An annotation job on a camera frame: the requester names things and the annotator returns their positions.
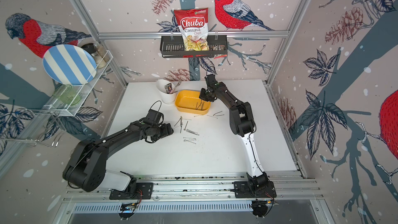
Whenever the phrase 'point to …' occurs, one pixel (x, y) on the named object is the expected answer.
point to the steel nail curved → (217, 112)
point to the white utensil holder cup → (167, 90)
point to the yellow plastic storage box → (188, 101)
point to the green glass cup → (65, 93)
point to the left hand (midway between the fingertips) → (171, 129)
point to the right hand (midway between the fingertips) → (199, 96)
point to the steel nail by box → (212, 116)
